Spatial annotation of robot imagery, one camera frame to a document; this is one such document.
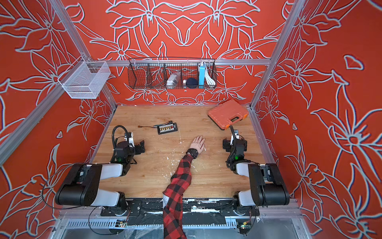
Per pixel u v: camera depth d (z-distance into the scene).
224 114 1.07
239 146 0.68
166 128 1.04
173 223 0.67
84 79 0.91
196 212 0.73
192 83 0.95
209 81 0.91
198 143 0.94
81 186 0.44
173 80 0.92
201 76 0.87
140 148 0.85
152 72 1.00
